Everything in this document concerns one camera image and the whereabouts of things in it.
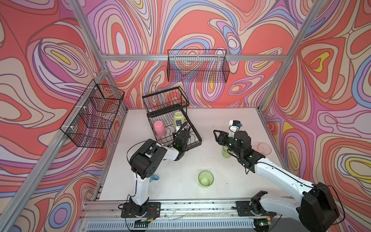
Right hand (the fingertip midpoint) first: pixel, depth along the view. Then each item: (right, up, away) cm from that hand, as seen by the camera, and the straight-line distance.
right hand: (216, 134), depth 81 cm
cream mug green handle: (-23, +11, +12) cm, 28 cm away
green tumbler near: (-6, -26, +2) cm, 26 cm away
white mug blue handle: (-35, -23, -3) cm, 42 cm away
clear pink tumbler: (+33, -10, +10) cm, 35 cm away
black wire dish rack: (-29, +12, +5) cm, 32 cm away
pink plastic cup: (-35, +3, +13) cm, 38 cm away
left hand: (-20, +6, +15) cm, 26 cm away
